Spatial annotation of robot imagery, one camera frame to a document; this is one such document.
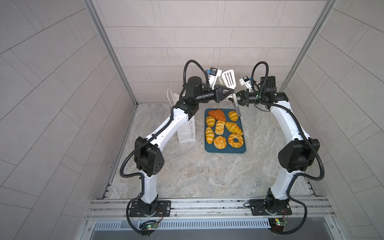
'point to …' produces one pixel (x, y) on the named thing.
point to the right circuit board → (277, 224)
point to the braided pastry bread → (219, 127)
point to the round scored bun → (220, 142)
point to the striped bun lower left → (209, 135)
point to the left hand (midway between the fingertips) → (236, 89)
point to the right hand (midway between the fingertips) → (231, 99)
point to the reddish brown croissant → (218, 114)
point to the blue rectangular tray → (224, 131)
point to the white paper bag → (187, 132)
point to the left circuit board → (152, 226)
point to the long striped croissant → (233, 127)
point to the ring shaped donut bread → (233, 144)
